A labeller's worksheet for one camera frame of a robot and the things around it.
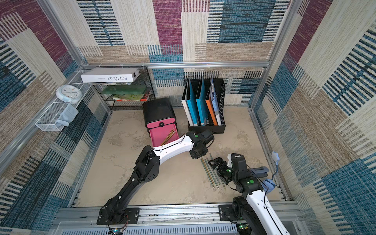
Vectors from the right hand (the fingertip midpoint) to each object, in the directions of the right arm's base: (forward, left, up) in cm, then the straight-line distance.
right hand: (212, 165), depth 80 cm
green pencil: (-1, -1, -10) cm, 10 cm away
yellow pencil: (+21, +26, -3) cm, 34 cm away
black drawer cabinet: (+53, +38, -14) cm, 67 cm away
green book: (+44, +54, +17) cm, 72 cm away
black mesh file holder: (+50, -10, +10) cm, 52 cm away
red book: (+44, +42, +10) cm, 62 cm away
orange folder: (+30, -1, +13) cm, 33 cm away
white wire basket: (+10, +76, +26) cm, 81 cm away
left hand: (+10, +3, -7) cm, 13 cm away
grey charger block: (-1, -29, -8) cm, 30 cm away
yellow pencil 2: (+21, +26, -3) cm, 34 cm away
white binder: (+31, +14, +21) cm, 40 cm away
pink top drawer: (+25, +29, +6) cm, 39 cm away
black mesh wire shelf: (+46, +48, +11) cm, 67 cm away
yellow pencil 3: (+2, +2, -10) cm, 11 cm away
